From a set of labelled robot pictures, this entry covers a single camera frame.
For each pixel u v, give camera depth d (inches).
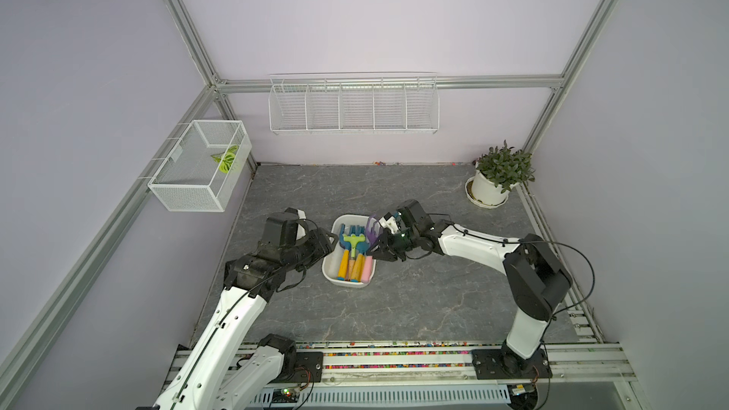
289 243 21.7
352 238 36.3
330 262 36.0
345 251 36.0
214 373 15.6
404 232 30.2
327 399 30.4
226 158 31.9
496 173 36.9
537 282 18.7
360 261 34.3
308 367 29.1
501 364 26.3
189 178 27.3
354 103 39.2
